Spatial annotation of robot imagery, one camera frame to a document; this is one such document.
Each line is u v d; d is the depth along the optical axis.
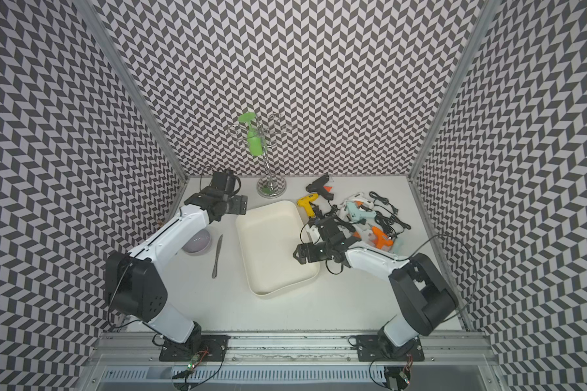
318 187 1.10
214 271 0.89
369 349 0.73
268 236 0.96
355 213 1.01
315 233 0.82
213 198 0.67
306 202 1.07
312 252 0.78
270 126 1.03
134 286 0.43
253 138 0.99
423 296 0.44
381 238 0.96
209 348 0.71
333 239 0.69
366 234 0.96
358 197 1.07
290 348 0.74
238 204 0.80
